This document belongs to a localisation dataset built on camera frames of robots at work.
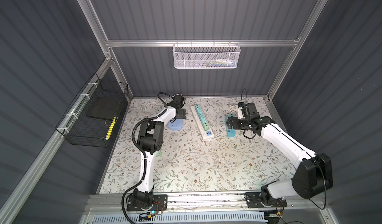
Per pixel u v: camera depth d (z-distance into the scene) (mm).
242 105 754
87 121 718
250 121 633
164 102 795
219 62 914
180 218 771
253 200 734
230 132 963
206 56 1119
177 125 1016
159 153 887
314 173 413
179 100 868
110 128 690
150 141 598
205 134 963
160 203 722
